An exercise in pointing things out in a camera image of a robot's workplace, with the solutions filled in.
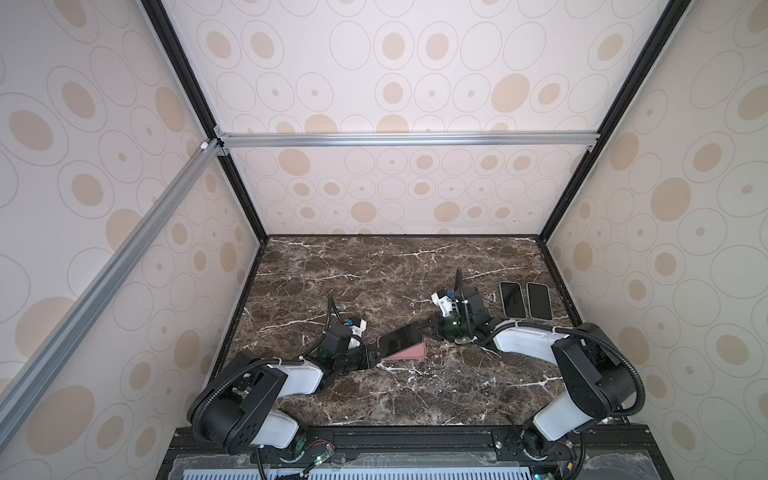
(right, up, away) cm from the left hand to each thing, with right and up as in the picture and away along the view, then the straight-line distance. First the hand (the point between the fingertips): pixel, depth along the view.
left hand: (389, 352), depth 86 cm
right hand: (+8, +6, +1) cm, 10 cm away
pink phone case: (+7, 0, +1) cm, 7 cm away
